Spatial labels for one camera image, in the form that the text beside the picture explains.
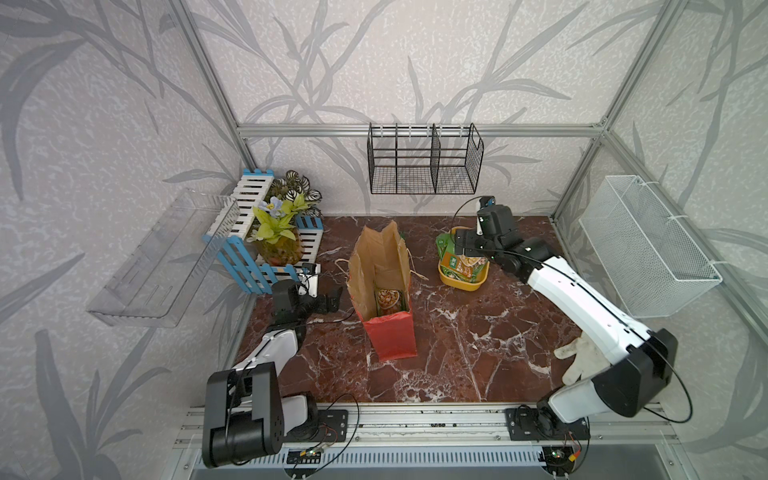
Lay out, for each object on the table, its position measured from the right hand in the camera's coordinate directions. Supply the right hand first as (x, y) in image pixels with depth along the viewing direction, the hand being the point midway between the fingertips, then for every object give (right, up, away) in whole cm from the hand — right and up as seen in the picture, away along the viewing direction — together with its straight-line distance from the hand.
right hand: (469, 234), depth 80 cm
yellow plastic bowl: (+3, -17, +16) cm, 23 cm away
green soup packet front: (-22, -21, +14) cm, 34 cm away
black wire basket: (-11, +27, +25) cm, 39 cm away
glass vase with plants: (-54, 0, +3) cm, 54 cm away
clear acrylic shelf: (-72, -11, -16) cm, 74 cm away
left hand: (-41, -15, +9) cm, 45 cm away
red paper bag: (-26, -15, +19) cm, 36 cm away
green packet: (+2, -11, +18) cm, 21 cm away
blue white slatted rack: (-63, -1, -4) cm, 64 cm away
